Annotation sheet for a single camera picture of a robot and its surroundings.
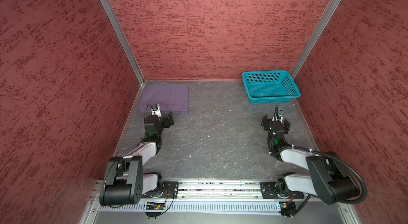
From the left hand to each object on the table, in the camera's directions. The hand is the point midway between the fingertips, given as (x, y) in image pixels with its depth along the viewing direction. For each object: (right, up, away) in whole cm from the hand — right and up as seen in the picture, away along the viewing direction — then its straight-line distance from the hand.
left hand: (164, 115), depth 91 cm
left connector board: (+1, -40, -19) cm, 44 cm away
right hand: (+64, -2, -1) cm, 64 cm away
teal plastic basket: (+73, +18, +27) cm, 80 cm away
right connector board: (+63, -41, -19) cm, 78 cm away
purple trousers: (-1, +11, +20) cm, 23 cm away
